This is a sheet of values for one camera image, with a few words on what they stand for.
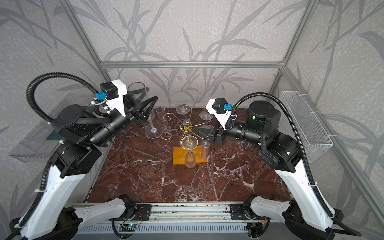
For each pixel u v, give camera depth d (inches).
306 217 15.1
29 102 10.8
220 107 13.6
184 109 29.0
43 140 24.9
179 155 36.8
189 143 24.4
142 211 29.1
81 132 13.3
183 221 28.2
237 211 28.9
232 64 76.3
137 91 17.1
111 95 13.2
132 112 15.5
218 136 15.7
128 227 28.4
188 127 27.4
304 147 13.6
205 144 29.0
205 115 28.4
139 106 17.3
